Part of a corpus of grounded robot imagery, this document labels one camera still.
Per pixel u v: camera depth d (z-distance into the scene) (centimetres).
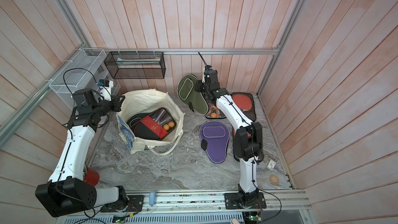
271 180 80
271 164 85
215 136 96
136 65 103
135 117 93
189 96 94
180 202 76
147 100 84
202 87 79
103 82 63
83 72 75
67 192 39
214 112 107
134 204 73
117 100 65
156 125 94
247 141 51
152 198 73
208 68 78
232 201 73
